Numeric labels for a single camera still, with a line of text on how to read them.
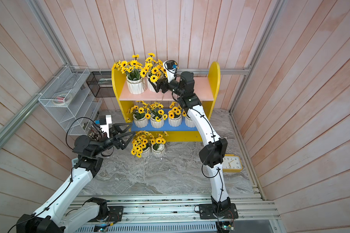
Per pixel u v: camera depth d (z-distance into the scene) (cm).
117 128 66
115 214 73
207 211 73
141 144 86
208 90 77
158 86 67
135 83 68
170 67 61
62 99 74
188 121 89
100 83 89
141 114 88
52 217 40
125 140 59
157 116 83
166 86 67
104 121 56
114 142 57
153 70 66
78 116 79
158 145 92
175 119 87
